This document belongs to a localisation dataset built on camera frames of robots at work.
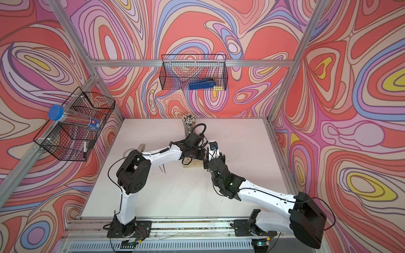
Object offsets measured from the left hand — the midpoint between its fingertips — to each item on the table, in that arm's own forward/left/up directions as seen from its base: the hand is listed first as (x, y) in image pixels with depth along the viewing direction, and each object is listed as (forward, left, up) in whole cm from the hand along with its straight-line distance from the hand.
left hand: (205, 157), depth 96 cm
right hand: (-8, -2, +16) cm, 18 cm away
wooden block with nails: (-6, +7, +2) cm, 9 cm away
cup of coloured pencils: (+16, +10, +15) cm, 24 cm away
